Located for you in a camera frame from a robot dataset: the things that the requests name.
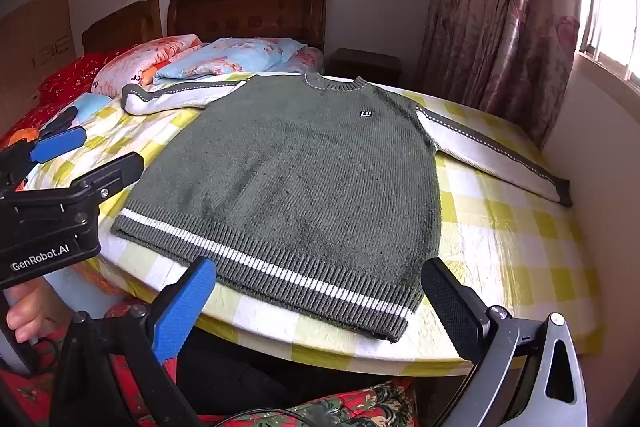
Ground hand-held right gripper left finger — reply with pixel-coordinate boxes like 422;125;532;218
47;257;217;427

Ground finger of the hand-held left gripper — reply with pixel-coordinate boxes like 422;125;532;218
0;127;87;190
0;151;146;208

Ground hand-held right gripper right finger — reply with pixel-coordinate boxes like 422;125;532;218
421;257;588;427

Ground green white knit sweater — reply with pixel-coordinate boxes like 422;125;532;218
111;74;573;343

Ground person's left hand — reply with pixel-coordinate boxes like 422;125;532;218
7;277;56;345

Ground small black object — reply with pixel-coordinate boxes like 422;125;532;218
39;106;78;138

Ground orange cloth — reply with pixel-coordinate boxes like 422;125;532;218
9;128;41;148

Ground light blue cloth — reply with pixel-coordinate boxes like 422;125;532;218
75;93;113;122

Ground red gold-print blanket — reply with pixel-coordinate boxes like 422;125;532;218
0;52;126;148

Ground person's black pants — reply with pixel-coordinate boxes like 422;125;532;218
172;327;476;418

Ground yellow checked bed sheet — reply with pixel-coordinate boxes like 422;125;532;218
20;72;601;378

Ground flat cardboard box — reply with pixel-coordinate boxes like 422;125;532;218
0;0;76;122

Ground orange floral pillow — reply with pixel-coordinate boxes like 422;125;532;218
92;34;203;98

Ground small wooden headboard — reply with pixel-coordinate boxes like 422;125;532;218
81;0;163;55

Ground blue floral pillow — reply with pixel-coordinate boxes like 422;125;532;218
152;37;308;85

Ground large wooden headboard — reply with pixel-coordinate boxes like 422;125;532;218
167;0;331;52

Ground pink floral pillow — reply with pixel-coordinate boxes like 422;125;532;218
280;47;325;75

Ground dark wooden nightstand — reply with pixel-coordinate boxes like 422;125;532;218
325;48;402;88

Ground pink floral curtain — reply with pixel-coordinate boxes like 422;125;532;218
410;0;583;148

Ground window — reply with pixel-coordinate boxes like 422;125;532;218
575;0;640;82

